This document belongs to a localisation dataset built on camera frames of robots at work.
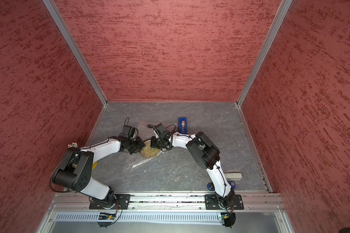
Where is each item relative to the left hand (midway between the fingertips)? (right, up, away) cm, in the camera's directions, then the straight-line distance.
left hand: (144, 148), depth 92 cm
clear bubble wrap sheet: (+3, +14, -13) cm, 19 cm away
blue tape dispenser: (+25, +14, +8) cm, 30 cm away
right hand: (+4, 0, +2) cm, 4 cm away
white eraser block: (+54, -13, -11) cm, 57 cm away
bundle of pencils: (-34, +6, -16) cm, 38 cm away
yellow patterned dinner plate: (+3, -3, 0) cm, 4 cm away
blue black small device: (+40, -18, -14) cm, 46 cm away
